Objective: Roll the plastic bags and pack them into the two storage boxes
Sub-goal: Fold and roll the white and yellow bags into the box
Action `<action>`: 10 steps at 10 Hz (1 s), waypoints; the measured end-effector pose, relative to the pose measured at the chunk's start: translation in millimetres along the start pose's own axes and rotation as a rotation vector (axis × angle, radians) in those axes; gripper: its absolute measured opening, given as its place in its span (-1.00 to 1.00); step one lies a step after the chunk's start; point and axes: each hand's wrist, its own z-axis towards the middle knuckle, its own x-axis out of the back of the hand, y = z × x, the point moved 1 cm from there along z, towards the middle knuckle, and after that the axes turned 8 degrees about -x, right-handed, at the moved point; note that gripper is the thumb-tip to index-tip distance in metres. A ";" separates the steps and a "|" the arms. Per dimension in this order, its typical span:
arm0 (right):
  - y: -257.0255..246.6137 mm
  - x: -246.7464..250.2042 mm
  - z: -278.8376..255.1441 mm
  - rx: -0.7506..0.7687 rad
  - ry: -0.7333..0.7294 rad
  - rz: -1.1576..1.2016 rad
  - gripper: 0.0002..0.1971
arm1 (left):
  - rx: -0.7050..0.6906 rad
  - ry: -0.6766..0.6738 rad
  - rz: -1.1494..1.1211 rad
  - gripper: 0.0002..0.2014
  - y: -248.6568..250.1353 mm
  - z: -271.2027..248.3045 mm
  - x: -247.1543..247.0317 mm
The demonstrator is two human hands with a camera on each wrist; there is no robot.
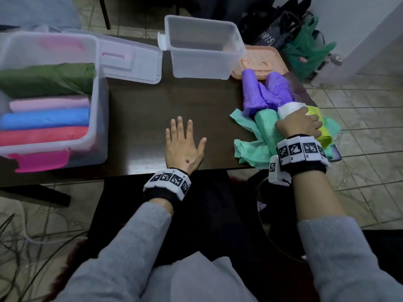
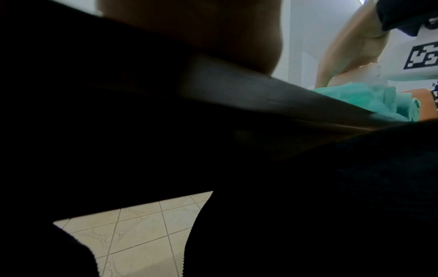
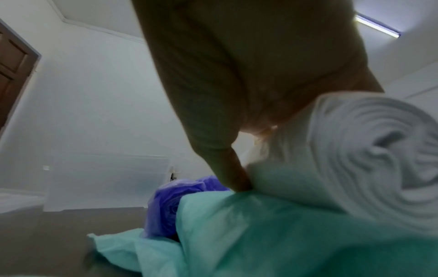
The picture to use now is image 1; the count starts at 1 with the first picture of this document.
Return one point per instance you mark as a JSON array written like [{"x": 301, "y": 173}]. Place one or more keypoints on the person's right hand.
[{"x": 299, "y": 124}]

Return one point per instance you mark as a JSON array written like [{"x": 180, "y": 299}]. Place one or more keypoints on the person's left hand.
[{"x": 184, "y": 150}]

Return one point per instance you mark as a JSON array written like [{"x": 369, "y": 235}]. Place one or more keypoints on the white bag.
[{"x": 288, "y": 110}]

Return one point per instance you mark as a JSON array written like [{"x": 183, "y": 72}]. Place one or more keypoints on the yellow-green bag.
[{"x": 326, "y": 138}]

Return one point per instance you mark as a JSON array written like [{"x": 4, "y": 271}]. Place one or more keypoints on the small clear plastic bin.
[{"x": 201, "y": 66}]

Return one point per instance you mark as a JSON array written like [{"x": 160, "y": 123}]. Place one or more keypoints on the red plastic bag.
[{"x": 44, "y": 136}]

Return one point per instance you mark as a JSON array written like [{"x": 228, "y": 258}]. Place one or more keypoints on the pink plastic bag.
[{"x": 50, "y": 104}]

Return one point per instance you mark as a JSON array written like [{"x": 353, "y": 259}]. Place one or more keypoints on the blue plastic bag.
[{"x": 44, "y": 119}]

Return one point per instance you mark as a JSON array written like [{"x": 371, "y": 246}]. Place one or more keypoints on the olive green bag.
[{"x": 47, "y": 80}]

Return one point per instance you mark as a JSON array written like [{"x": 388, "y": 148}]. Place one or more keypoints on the translucent zipper bag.
[{"x": 47, "y": 28}]

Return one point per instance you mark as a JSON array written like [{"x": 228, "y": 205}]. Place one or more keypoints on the person's left forearm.
[{"x": 119, "y": 254}]

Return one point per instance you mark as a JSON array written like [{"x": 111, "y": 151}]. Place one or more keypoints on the person's right forearm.
[{"x": 330, "y": 235}]

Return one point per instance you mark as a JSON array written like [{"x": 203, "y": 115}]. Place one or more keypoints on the person's black trousers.
[{"x": 214, "y": 223}]

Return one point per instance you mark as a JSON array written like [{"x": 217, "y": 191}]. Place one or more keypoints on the black right wristband with markers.
[{"x": 308, "y": 168}]

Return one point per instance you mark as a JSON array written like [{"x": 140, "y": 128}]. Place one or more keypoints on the black wristband with markers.
[
  {"x": 308, "y": 168},
  {"x": 160, "y": 193}
]

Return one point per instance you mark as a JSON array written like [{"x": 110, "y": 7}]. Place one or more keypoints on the black left wristband with markers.
[{"x": 160, "y": 193}]

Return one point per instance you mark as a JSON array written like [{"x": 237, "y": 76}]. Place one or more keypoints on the green plastic bag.
[{"x": 307, "y": 53}]

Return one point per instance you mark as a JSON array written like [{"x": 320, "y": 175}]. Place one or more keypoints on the dark patterned bag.
[{"x": 274, "y": 34}]

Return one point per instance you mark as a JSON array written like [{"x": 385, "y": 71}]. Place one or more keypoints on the black round stool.
[{"x": 267, "y": 235}]

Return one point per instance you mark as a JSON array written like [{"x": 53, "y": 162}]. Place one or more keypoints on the black chair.
[{"x": 105, "y": 15}]

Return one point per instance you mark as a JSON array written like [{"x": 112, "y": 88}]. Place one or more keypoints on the blue-grey floor mat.
[{"x": 37, "y": 10}]

